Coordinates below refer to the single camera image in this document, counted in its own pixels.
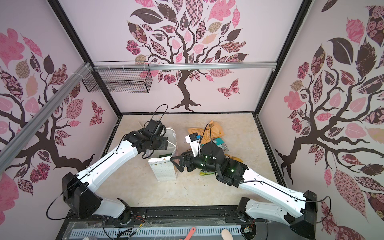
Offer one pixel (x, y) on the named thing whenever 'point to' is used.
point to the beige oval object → (225, 235)
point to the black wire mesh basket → (120, 76)
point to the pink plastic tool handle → (190, 234)
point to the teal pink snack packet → (221, 143)
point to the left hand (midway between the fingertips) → (163, 145)
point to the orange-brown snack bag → (213, 130)
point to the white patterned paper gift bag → (160, 160)
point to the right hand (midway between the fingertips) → (177, 156)
